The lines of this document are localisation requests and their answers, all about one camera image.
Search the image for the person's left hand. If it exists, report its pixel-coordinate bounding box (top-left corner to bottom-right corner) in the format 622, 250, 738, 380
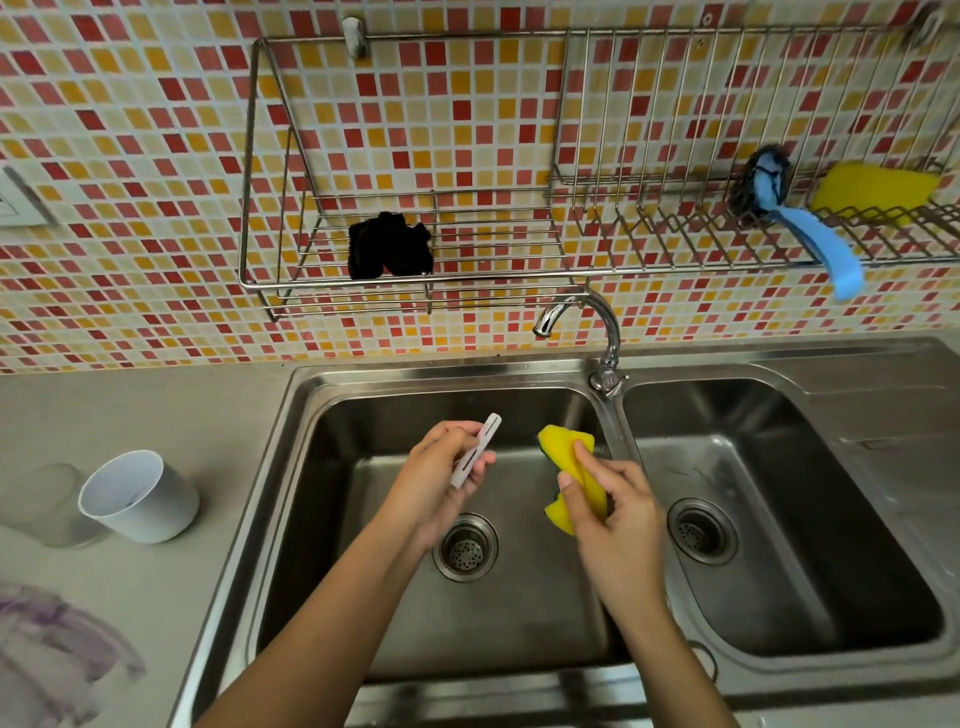
378, 419, 498, 553

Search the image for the person's right hand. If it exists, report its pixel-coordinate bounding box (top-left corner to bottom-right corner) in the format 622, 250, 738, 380
557, 440, 669, 624

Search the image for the small white stick part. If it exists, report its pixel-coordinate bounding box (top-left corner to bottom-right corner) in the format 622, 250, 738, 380
449, 412, 503, 490

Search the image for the small yellow sponge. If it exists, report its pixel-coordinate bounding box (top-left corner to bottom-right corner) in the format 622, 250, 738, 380
536, 424, 610, 538

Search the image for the black cloth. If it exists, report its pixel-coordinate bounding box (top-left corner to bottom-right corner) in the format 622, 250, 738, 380
347, 211, 435, 281

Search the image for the white blender base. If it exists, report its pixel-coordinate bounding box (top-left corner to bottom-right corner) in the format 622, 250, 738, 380
77, 449, 202, 545

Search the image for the clear blender cup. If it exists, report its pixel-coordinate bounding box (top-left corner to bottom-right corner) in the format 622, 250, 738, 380
0, 463, 106, 549

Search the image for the person's left forearm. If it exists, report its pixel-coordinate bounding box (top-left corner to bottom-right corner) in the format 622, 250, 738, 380
194, 524, 433, 728

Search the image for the metal sink drain strainer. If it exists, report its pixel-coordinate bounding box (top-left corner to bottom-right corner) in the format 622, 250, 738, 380
667, 497, 740, 566
431, 512, 500, 583

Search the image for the stainless steel double sink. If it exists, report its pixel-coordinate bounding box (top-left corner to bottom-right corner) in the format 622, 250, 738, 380
168, 335, 960, 728

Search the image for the chrome faucet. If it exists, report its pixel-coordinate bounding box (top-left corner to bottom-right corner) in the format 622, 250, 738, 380
532, 290, 630, 399

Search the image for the large yellow sponge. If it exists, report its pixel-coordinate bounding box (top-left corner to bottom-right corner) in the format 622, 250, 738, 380
808, 159, 943, 226

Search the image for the metal wire dish rack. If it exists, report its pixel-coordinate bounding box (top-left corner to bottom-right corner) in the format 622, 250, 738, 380
237, 14, 960, 322

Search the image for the blue handled dish brush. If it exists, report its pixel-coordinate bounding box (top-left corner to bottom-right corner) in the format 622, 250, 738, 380
727, 144, 866, 303

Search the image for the white wall socket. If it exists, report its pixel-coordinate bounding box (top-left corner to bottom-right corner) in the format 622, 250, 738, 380
0, 166, 55, 229

